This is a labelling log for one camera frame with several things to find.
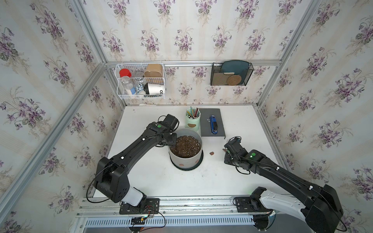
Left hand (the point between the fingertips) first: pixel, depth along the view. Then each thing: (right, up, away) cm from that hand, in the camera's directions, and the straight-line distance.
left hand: (173, 143), depth 83 cm
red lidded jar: (-33, +44, +10) cm, 56 cm away
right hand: (+32, -9, 0) cm, 33 cm away
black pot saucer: (+9, -15, +1) cm, 18 cm away
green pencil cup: (+11, +14, +8) cm, 20 cm away
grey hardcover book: (+21, +9, +22) cm, 32 cm away
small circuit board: (-17, -37, -11) cm, 42 cm away
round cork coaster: (+40, +40, +14) cm, 58 cm away
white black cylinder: (-14, +34, +11) cm, 38 cm away
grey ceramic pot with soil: (+8, -5, -1) cm, 10 cm away
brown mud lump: (+24, -8, +10) cm, 27 cm away
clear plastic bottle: (-30, +35, +8) cm, 47 cm away
